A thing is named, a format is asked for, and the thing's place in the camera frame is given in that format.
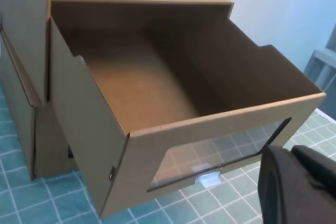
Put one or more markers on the lower brown cardboard shoebox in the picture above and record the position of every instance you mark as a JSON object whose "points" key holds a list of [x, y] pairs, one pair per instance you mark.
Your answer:
{"points": [[45, 148]]}

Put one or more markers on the brown cardboard shoebox drawer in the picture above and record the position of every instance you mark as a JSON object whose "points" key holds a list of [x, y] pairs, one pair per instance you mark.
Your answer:
{"points": [[166, 95]]}

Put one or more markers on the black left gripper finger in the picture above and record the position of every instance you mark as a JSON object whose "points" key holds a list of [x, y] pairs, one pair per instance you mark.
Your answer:
{"points": [[296, 186]]}

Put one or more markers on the cyan checkered tablecloth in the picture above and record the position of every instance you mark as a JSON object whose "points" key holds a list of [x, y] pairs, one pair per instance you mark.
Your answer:
{"points": [[64, 199]]}

